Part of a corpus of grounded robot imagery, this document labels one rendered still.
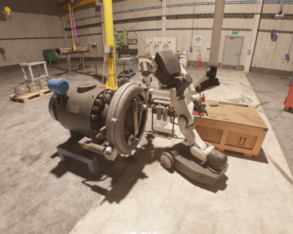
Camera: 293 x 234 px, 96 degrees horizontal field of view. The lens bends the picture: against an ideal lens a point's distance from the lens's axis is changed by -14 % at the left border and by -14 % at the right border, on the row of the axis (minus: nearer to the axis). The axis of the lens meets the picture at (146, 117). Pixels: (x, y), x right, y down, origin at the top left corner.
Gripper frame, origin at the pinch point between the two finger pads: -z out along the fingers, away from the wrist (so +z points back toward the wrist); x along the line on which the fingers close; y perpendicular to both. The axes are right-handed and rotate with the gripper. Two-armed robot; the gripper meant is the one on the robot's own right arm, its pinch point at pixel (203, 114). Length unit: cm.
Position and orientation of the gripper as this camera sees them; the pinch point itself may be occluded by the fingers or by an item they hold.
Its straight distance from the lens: 189.9
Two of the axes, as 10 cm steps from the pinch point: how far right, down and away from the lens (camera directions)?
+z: -4.1, -9.1, 0.6
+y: -8.4, 3.5, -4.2
